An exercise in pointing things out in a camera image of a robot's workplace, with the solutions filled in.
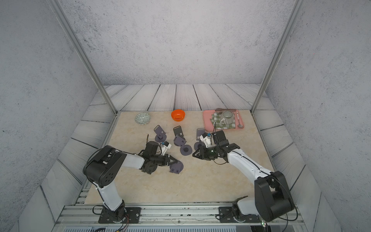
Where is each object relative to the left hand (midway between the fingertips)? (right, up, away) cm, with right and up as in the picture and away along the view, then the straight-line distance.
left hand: (178, 162), depth 90 cm
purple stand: (-12, +15, +10) cm, 22 cm away
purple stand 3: (-1, -3, -1) cm, 3 cm away
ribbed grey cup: (+35, +28, +19) cm, 49 cm away
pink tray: (+22, +23, +24) cm, 39 cm away
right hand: (+11, +6, -9) cm, 15 cm away
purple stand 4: (+5, +6, +9) cm, 12 cm away
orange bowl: (-2, +30, +25) cm, 39 cm away
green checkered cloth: (+28, +28, +25) cm, 47 cm away
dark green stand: (-14, +1, -13) cm, 19 cm away
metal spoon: (+46, +22, +21) cm, 55 cm away
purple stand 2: (+14, +18, +7) cm, 24 cm away
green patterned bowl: (-30, +28, +25) cm, 48 cm away
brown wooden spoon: (+32, +35, +32) cm, 57 cm away
